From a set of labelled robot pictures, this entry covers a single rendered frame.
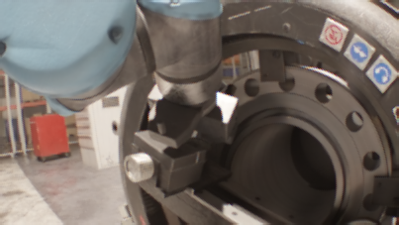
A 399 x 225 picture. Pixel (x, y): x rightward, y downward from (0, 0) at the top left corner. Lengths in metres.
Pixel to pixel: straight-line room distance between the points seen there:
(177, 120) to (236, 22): 0.16
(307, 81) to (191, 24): 0.28
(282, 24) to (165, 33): 0.17
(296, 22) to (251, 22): 0.07
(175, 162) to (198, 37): 0.21
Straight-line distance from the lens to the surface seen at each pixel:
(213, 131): 0.46
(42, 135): 5.62
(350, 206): 0.54
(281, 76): 0.53
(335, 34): 0.38
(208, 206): 0.50
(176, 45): 0.31
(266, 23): 0.42
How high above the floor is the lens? 0.78
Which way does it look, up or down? 2 degrees down
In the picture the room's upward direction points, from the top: 7 degrees counter-clockwise
